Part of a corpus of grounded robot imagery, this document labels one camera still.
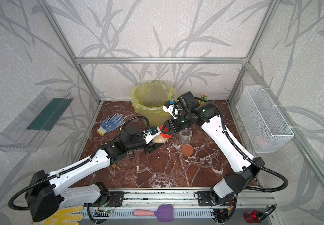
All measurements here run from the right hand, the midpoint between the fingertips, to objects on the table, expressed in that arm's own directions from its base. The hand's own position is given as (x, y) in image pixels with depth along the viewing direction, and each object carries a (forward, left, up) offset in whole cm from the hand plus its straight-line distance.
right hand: (165, 128), depth 68 cm
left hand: (-1, +3, -9) cm, 10 cm away
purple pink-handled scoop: (-32, +1, -29) cm, 43 cm away
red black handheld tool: (-34, -39, -19) cm, 55 cm away
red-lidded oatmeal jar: (-5, +1, -1) cm, 5 cm away
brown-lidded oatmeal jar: (+8, -12, -21) cm, 25 cm away
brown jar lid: (+2, -13, -29) cm, 32 cm away
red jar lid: (-4, +1, 0) cm, 4 cm away
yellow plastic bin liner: (+35, +13, -13) cm, 39 cm away
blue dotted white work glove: (+23, +44, -29) cm, 58 cm away
